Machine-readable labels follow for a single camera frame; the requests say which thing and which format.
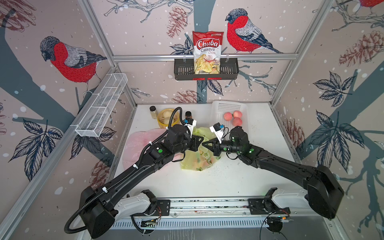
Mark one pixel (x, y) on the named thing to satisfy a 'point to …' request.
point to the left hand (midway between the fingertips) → (205, 136)
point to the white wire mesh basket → (94, 121)
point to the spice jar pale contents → (153, 112)
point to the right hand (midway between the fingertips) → (203, 143)
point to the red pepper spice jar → (188, 114)
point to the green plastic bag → (205, 157)
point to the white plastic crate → (219, 108)
